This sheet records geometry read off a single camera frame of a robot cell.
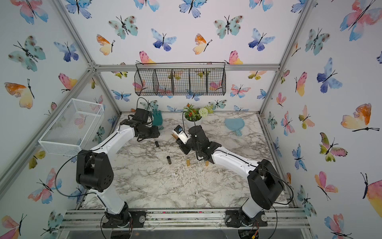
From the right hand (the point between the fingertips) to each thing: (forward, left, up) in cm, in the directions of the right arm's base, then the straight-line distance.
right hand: (179, 138), depth 81 cm
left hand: (+8, +15, -7) cm, 18 cm away
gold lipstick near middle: (-6, -4, -16) cm, 18 cm away
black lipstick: (-5, +7, -16) cm, 18 cm away
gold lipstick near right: (-5, -16, -18) cm, 24 cm away
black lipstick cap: (+6, +18, -17) cm, 25 cm away
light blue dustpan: (+29, -37, -21) cm, 52 cm away
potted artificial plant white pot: (+23, -4, -4) cm, 24 cm away
